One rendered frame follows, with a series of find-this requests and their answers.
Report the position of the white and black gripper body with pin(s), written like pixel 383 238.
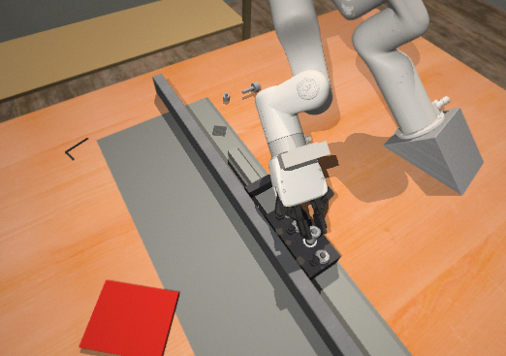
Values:
pixel 299 183

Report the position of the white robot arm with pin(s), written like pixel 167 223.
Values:
pixel 375 40

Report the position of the long grey square bar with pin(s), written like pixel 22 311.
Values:
pixel 327 325

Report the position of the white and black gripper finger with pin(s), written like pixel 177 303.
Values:
pixel 318 206
pixel 296 214

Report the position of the red flat square plate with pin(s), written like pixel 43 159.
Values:
pixel 130 320

